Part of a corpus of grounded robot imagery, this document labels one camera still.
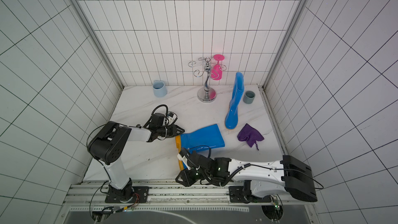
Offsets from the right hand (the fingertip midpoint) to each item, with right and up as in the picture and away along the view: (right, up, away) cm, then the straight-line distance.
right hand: (176, 175), depth 70 cm
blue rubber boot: (+15, +12, +21) cm, 28 cm away
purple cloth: (+41, +14, +20) cm, 48 cm away
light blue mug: (-19, +43, +41) cm, 63 cm away
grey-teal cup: (+45, +37, +36) cm, 68 cm away
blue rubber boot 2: (+31, +24, +27) cm, 48 cm away
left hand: (0, +14, +24) cm, 28 cm away
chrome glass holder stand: (+16, +39, +44) cm, 61 cm away
